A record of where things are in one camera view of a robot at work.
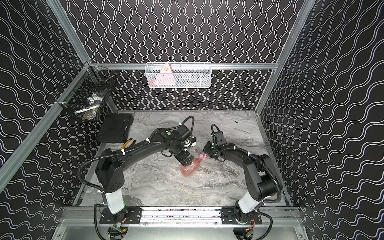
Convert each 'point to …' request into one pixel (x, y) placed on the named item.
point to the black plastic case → (114, 127)
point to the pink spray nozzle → (204, 156)
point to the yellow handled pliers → (128, 144)
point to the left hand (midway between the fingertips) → (185, 156)
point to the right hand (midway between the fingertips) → (204, 149)
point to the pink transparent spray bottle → (190, 169)
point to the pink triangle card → (166, 77)
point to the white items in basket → (89, 112)
